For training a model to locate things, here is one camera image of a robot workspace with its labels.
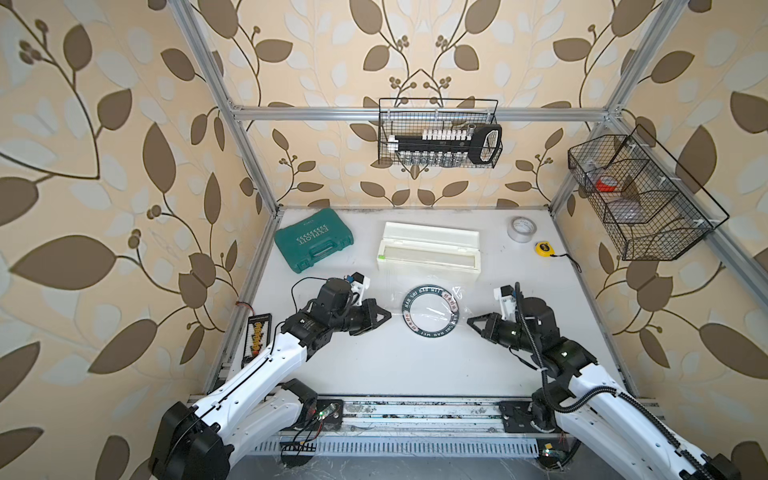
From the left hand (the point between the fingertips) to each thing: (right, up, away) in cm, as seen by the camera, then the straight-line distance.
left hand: (388, 311), depth 75 cm
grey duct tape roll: (+51, +22, +39) cm, 68 cm away
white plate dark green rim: (+11, -1, +5) cm, 12 cm away
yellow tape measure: (+55, +15, +30) cm, 64 cm away
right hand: (+21, -3, +3) cm, 21 cm away
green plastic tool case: (-29, +18, +30) cm, 46 cm away
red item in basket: (+60, +32, +7) cm, 69 cm away
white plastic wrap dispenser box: (+13, +14, +24) cm, 31 cm away
